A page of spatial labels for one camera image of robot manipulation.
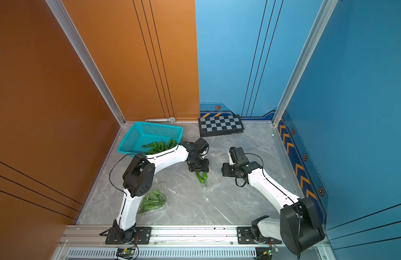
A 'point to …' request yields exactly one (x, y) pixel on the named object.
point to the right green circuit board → (271, 251)
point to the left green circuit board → (125, 253)
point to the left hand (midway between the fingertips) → (207, 168)
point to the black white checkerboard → (220, 125)
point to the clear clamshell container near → (157, 210)
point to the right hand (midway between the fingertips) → (225, 169)
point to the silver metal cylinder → (172, 119)
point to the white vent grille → (166, 253)
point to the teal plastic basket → (143, 133)
